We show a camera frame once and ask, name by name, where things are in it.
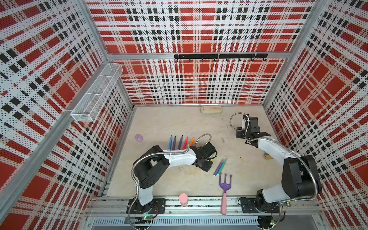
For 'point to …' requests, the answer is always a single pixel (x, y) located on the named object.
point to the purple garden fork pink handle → (225, 187)
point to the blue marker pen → (170, 142)
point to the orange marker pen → (192, 141)
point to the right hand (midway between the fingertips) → (240, 130)
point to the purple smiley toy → (139, 137)
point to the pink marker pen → (185, 143)
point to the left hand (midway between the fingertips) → (206, 164)
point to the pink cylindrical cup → (183, 199)
